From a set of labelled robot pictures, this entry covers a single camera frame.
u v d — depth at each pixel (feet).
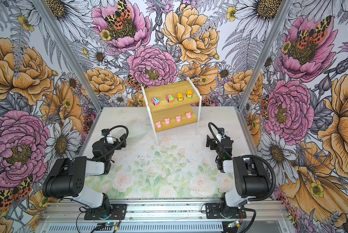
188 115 3.05
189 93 2.60
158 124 2.87
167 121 2.93
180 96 2.55
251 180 1.49
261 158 1.53
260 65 3.13
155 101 2.45
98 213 2.24
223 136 2.61
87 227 2.31
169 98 2.50
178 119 3.00
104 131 2.57
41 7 2.34
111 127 2.55
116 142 2.62
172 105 2.58
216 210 2.43
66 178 1.51
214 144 2.79
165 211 2.50
